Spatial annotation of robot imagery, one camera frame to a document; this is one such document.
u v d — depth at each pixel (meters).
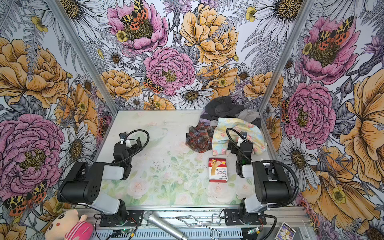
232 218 0.73
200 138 0.95
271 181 0.46
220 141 0.95
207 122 0.99
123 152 0.72
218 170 0.87
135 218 0.75
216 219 0.75
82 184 0.47
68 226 0.66
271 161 0.51
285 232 0.69
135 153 0.70
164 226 0.70
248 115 1.12
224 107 1.14
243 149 0.80
